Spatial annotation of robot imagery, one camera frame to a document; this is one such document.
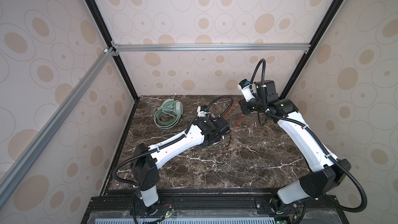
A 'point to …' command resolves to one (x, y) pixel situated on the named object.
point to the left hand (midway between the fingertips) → (194, 124)
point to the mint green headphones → (168, 114)
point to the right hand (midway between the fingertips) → (241, 100)
